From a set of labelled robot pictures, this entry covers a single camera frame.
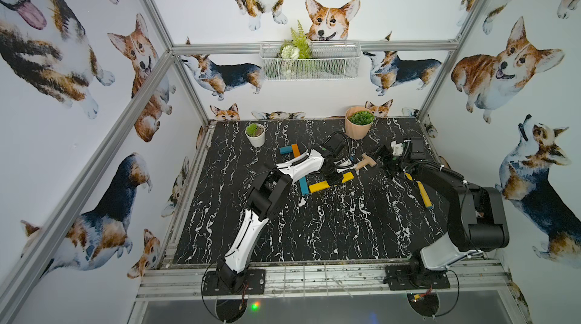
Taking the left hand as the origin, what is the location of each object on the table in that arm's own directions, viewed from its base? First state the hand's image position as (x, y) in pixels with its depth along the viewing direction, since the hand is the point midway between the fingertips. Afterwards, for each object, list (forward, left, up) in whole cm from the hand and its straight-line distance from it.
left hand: (341, 176), depth 96 cm
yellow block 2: (0, -3, 0) cm, 3 cm away
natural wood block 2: (+8, -16, -2) cm, 18 cm away
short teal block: (+16, +24, -2) cm, 29 cm away
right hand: (+4, -11, +10) cm, 15 cm away
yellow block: (-4, +10, -2) cm, 11 cm away
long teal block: (-3, +16, -2) cm, 16 cm away
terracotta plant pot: (+24, -10, +8) cm, 27 cm away
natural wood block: (+9, -13, -2) cm, 16 cm away
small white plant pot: (+21, +38, +4) cm, 44 cm away
